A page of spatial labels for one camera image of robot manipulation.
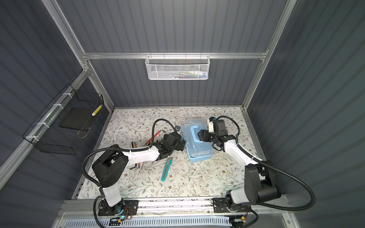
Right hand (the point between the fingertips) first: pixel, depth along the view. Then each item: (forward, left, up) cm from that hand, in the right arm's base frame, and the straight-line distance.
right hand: (205, 135), depth 89 cm
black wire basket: (-14, +76, +23) cm, 80 cm away
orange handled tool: (-2, +47, -10) cm, 48 cm away
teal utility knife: (-18, +24, -10) cm, 32 cm away
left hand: (0, +18, -4) cm, 18 cm away
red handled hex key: (+6, +35, -10) cm, 37 cm away
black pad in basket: (-2, +69, +19) cm, 71 cm away
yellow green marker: (+6, +64, +17) cm, 66 cm away
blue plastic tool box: (-11, +6, +2) cm, 13 cm away
